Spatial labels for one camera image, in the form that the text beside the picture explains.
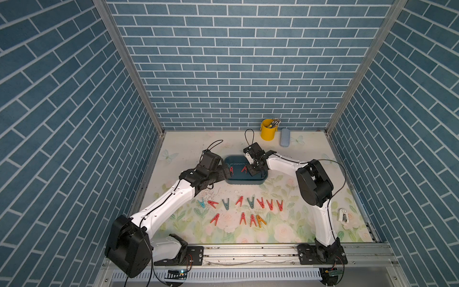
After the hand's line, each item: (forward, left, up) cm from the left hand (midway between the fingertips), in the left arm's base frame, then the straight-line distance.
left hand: (227, 172), depth 82 cm
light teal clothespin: (-9, +13, -16) cm, 22 cm away
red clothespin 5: (-9, -22, -15) cm, 28 cm away
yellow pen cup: (+36, -25, -11) cm, 45 cm away
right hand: (+12, -14, -14) cm, 23 cm away
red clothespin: (+11, -2, -14) cm, 18 cm away
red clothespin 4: (-8, -17, -15) cm, 24 cm away
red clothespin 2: (-8, +8, -15) cm, 19 cm away
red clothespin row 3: (-17, -12, -14) cm, 25 cm away
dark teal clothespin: (-8, -12, -15) cm, 21 cm away
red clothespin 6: (-9, -27, -15) cm, 32 cm away
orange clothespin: (-17, -15, -14) cm, 27 cm away
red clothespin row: (-16, +6, -16) cm, 23 cm away
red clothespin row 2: (-15, -7, -15) cm, 23 cm away
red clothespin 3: (-7, -7, -15) cm, 17 cm away
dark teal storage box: (+15, -5, -16) cm, 23 cm away
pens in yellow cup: (+33, -27, +2) cm, 43 cm away
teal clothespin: (-9, 0, -16) cm, 18 cm away
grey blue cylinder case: (+36, -37, -13) cm, 53 cm away
